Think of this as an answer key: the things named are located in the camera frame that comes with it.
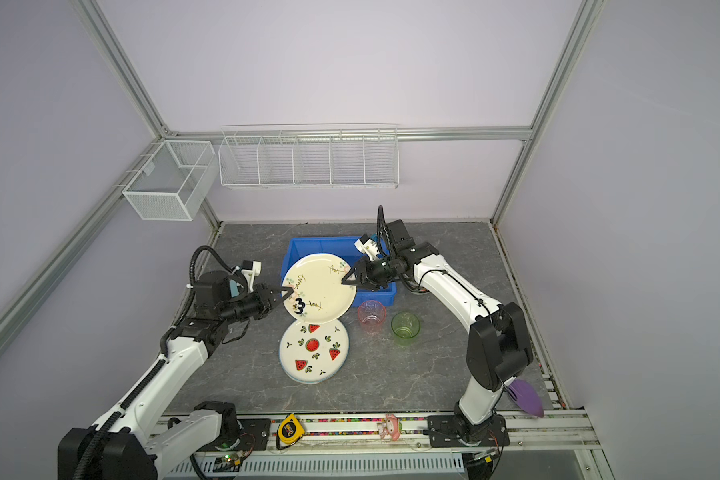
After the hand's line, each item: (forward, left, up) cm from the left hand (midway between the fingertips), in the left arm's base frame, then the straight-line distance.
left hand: (293, 294), depth 77 cm
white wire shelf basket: (+48, -3, +9) cm, 49 cm away
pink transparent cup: (+2, -20, -19) cm, 28 cm away
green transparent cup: (-2, -31, -19) cm, 36 cm away
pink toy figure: (-29, -23, -17) cm, 41 cm away
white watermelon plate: (-9, -3, -18) cm, 20 cm away
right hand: (+2, -14, -1) cm, 14 cm away
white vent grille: (-36, -21, -20) cm, 46 cm away
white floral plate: (0, -6, -1) cm, 7 cm away
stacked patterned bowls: (-10, -30, +16) cm, 35 cm away
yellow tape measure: (-28, +2, -18) cm, 33 cm away
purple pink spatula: (-24, -60, -19) cm, 67 cm away
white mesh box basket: (+40, +41, +7) cm, 58 cm away
